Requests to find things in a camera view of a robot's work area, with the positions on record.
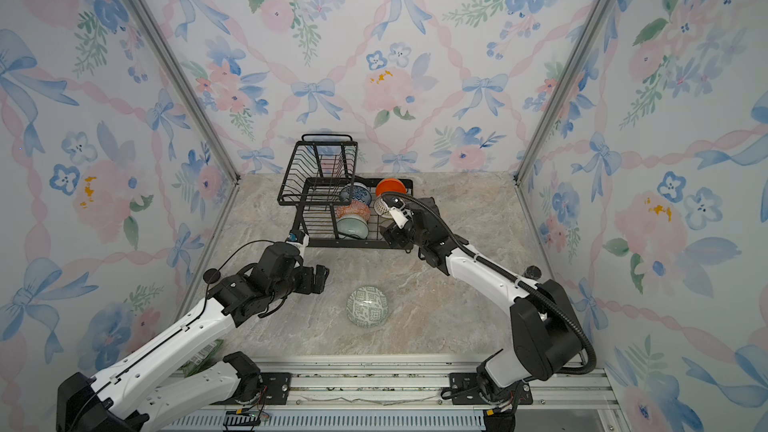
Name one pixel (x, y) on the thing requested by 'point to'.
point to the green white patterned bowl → (367, 307)
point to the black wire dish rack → (319, 166)
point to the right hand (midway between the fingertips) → (395, 212)
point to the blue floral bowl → (356, 191)
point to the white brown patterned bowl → (380, 207)
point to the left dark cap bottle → (211, 275)
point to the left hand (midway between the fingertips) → (314, 266)
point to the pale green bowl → (352, 226)
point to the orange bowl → (390, 185)
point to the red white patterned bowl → (355, 207)
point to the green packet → (203, 360)
